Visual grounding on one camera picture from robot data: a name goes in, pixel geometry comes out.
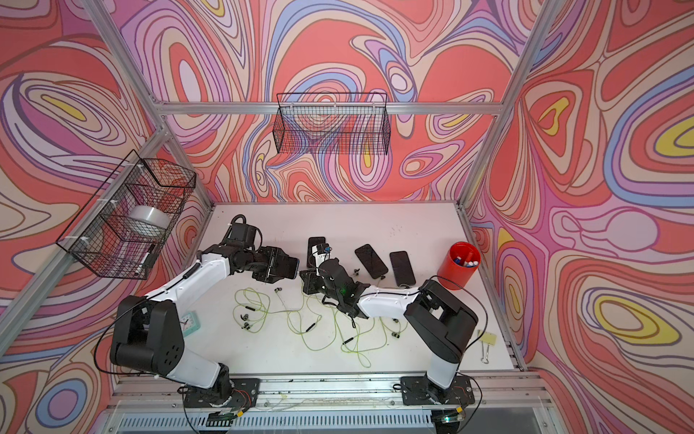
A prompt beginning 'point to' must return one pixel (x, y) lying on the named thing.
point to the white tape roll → (149, 220)
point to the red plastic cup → (458, 265)
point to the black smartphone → (371, 261)
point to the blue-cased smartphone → (402, 268)
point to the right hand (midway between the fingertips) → (301, 280)
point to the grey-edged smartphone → (311, 241)
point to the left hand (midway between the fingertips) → (292, 261)
